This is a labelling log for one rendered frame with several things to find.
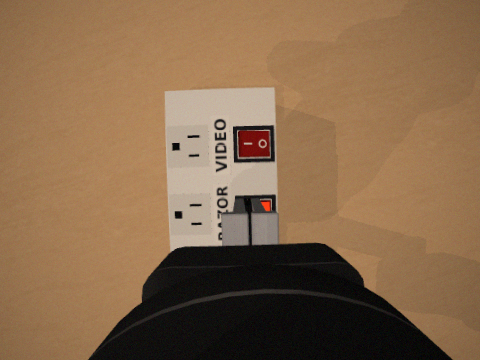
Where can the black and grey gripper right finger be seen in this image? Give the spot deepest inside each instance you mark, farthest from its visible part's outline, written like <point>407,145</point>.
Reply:
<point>263,225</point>

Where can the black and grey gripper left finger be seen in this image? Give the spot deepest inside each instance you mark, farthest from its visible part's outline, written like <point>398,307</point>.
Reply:
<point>235,225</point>

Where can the white power strip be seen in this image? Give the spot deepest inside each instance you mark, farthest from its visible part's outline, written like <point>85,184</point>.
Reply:
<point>220,146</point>

